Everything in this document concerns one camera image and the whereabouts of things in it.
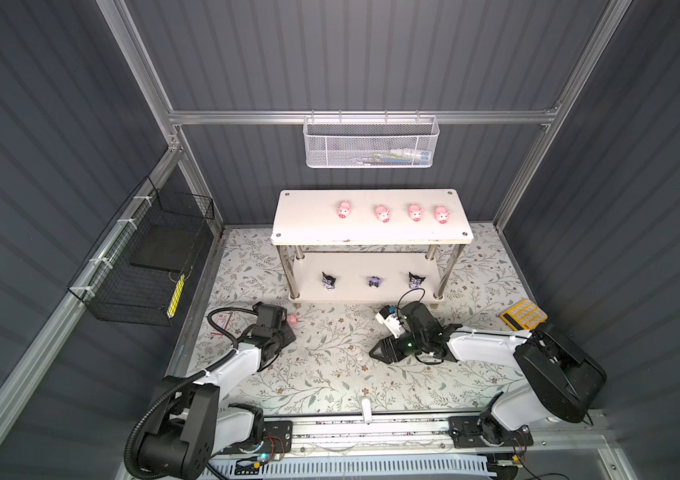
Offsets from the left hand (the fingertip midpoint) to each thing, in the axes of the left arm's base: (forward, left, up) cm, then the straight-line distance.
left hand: (286, 332), depth 91 cm
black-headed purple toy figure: (+11, -28, +9) cm, 31 cm away
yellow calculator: (+1, -75, +1) cm, 75 cm away
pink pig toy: (+4, -2, +1) cm, 4 cm away
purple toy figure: (+10, -40, +10) cm, 43 cm away
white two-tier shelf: (+34, -30, 0) cm, 46 cm away
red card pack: (+5, +21, 0) cm, 21 cm away
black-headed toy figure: (+11, -14, +10) cm, 20 cm away
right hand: (-9, -28, +1) cm, 29 cm away
